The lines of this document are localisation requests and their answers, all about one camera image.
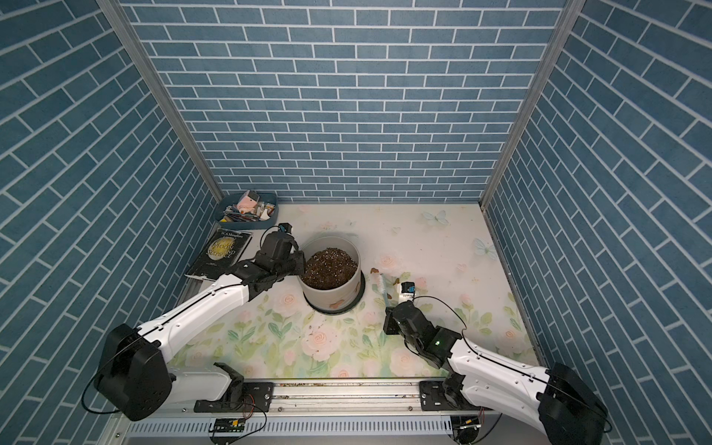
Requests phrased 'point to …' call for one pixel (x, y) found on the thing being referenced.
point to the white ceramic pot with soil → (332, 278)
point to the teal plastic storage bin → (235, 212)
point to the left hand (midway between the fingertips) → (310, 258)
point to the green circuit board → (230, 425)
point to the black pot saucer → (335, 311)
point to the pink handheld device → (247, 202)
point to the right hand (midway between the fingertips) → (385, 312)
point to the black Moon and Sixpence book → (222, 252)
